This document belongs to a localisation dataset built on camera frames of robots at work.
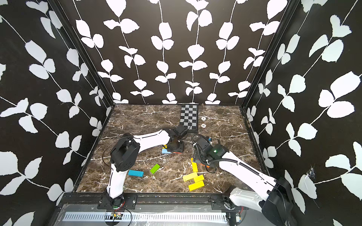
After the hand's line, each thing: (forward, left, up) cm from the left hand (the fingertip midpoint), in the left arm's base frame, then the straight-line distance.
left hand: (181, 148), depth 93 cm
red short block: (-2, +3, -1) cm, 4 cm away
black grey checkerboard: (+26, -7, 0) cm, 27 cm away
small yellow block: (-19, -10, -2) cm, 22 cm away
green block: (-12, +17, -2) cm, 21 cm away
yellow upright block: (-12, -8, -1) cm, 14 cm away
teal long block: (-15, +27, +1) cm, 31 cm away
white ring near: (+20, -18, -2) cm, 27 cm away
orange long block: (-13, -16, -1) cm, 21 cm away
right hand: (-10, -10, +9) cm, 17 cm away
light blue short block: (-4, +10, +4) cm, 12 cm away
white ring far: (+26, -19, -2) cm, 32 cm away
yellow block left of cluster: (-18, -5, -2) cm, 19 cm away
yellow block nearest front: (-23, -8, -2) cm, 24 cm away
